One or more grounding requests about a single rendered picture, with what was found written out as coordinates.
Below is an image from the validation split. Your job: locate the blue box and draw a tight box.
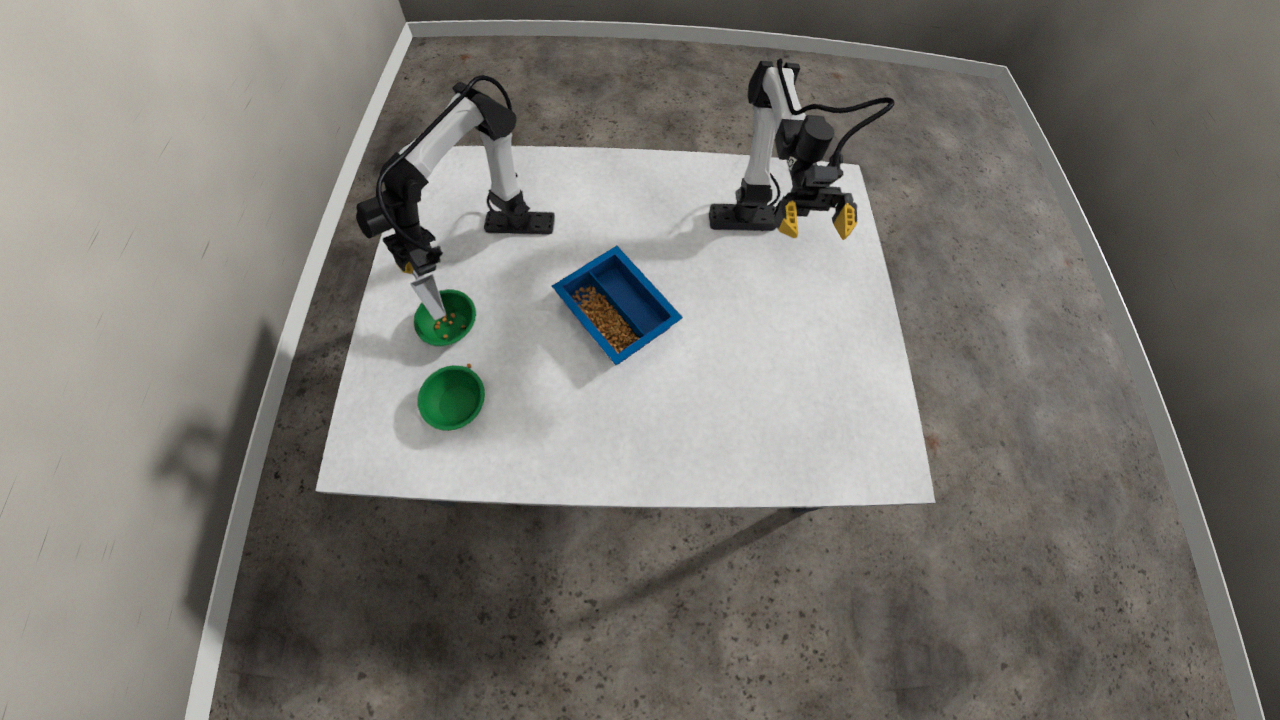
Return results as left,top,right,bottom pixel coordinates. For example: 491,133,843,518
550,246,682,365

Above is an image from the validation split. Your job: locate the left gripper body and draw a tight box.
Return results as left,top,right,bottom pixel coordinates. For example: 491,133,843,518
773,170,858,229

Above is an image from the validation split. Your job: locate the green bowl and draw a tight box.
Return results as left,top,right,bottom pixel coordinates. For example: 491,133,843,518
419,365,485,430
413,290,476,346

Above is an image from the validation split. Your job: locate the grey metal scoop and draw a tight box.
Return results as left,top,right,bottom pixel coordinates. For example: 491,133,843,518
410,270,445,320

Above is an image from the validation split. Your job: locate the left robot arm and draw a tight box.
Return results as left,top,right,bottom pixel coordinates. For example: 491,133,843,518
710,61,844,225

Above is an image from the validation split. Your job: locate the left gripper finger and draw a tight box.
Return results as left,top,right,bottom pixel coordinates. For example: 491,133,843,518
833,205,858,240
778,201,797,240

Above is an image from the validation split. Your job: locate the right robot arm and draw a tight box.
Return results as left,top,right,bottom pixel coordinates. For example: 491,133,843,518
356,88,556,277

